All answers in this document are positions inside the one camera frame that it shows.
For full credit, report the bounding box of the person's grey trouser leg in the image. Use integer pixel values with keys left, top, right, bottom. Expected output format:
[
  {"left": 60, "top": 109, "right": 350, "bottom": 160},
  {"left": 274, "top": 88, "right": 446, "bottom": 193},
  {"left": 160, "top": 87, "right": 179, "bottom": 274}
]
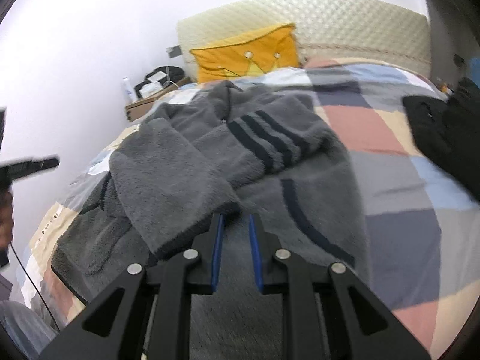
[{"left": 0, "top": 300, "right": 60, "bottom": 360}]

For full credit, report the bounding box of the checkered quilt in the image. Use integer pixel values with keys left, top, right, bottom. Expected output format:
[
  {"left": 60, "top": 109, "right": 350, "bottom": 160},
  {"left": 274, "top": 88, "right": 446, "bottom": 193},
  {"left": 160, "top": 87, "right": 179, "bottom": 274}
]
[{"left": 9, "top": 58, "right": 480, "bottom": 360}]

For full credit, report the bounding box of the black cable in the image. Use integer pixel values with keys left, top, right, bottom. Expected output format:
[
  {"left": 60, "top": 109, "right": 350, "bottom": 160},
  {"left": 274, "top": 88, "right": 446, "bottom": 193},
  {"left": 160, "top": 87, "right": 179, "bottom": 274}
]
[{"left": 9, "top": 242, "right": 62, "bottom": 332}]

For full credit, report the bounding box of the black bag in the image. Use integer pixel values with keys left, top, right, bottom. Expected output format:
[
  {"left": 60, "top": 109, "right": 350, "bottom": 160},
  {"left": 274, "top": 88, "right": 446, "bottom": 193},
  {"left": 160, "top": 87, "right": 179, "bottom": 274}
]
[{"left": 134, "top": 65, "right": 186, "bottom": 91}]

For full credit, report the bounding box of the person's left hand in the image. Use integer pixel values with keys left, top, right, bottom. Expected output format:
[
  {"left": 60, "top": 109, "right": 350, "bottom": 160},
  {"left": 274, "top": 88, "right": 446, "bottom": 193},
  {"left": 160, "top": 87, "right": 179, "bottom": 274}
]
[{"left": 0, "top": 190, "right": 15, "bottom": 251}]

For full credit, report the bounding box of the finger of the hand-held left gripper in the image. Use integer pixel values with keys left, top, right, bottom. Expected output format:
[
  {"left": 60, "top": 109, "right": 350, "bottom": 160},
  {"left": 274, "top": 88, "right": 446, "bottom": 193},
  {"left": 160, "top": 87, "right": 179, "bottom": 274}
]
[{"left": 0, "top": 155, "right": 61, "bottom": 181}]

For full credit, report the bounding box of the wooden nightstand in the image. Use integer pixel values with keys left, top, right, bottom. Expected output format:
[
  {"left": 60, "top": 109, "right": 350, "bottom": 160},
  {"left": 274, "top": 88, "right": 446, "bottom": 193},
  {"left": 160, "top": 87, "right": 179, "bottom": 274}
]
[{"left": 125, "top": 77, "right": 192, "bottom": 122}]

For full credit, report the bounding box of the grey wardrobe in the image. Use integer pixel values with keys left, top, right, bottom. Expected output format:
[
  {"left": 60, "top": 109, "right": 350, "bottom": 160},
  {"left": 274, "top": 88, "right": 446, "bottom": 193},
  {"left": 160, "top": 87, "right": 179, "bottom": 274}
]
[{"left": 420, "top": 0, "right": 480, "bottom": 83}]

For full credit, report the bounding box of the black cloth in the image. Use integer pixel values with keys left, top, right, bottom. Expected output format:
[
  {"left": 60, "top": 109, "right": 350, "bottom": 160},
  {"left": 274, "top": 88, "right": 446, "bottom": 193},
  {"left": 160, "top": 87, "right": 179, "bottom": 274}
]
[{"left": 402, "top": 77, "right": 480, "bottom": 196}]

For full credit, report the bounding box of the cream quilted headboard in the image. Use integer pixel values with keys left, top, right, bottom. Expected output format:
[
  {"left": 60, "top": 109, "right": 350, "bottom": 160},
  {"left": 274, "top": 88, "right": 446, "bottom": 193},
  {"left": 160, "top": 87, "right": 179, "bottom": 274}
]
[{"left": 176, "top": 0, "right": 432, "bottom": 83}]

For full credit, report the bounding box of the grey fleece jacket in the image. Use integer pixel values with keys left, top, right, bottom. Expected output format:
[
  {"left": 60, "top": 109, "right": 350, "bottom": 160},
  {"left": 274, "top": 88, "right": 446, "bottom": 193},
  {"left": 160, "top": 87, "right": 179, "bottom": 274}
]
[{"left": 50, "top": 80, "right": 370, "bottom": 360}]

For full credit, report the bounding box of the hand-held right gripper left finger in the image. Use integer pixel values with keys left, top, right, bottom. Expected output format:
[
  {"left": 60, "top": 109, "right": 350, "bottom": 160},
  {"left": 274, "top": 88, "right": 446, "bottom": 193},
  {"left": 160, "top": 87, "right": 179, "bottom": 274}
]
[{"left": 39, "top": 213, "right": 226, "bottom": 360}]

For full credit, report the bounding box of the yellow crown pillow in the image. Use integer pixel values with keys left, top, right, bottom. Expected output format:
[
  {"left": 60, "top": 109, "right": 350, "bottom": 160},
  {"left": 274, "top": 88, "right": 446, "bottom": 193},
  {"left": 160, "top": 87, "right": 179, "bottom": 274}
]
[{"left": 189, "top": 23, "right": 301, "bottom": 83}]

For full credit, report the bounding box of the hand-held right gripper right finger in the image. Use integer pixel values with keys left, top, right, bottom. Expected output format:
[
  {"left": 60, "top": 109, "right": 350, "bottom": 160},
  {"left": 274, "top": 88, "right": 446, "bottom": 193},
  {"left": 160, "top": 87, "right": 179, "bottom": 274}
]
[{"left": 248, "top": 214, "right": 433, "bottom": 360}]

